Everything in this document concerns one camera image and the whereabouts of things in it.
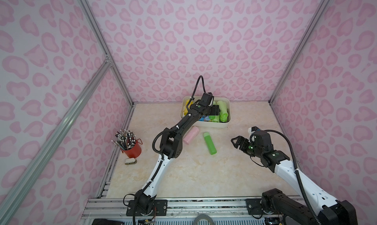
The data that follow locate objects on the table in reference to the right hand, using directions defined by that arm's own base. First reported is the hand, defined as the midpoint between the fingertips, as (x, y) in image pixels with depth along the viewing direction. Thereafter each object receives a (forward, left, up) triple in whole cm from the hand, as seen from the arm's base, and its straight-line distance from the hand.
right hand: (235, 141), depth 82 cm
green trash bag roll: (+4, +13, -10) cm, 17 cm away
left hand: (+24, +6, -2) cm, 25 cm away
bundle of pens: (-2, +60, +4) cm, 60 cm away
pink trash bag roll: (+10, +25, -10) cm, 29 cm away
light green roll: (+21, +4, -3) cm, 22 cm away
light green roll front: (+21, +10, -6) cm, 24 cm away
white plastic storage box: (+20, +14, -10) cm, 26 cm away
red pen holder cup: (-3, +59, -8) cm, 60 cm away
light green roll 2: (+23, +4, -1) cm, 23 cm away
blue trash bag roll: (+22, +15, -7) cm, 27 cm away
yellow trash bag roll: (+8, +27, +17) cm, 33 cm away
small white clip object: (-8, +61, -10) cm, 62 cm away
